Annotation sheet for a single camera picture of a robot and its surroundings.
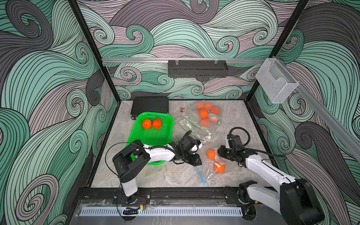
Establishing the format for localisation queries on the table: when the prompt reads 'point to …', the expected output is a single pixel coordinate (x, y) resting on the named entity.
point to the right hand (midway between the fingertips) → (217, 151)
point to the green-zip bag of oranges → (202, 119)
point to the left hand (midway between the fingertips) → (202, 162)
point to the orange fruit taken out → (147, 123)
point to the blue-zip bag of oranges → (213, 167)
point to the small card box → (182, 110)
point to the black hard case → (139, 104)
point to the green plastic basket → (161, 136)
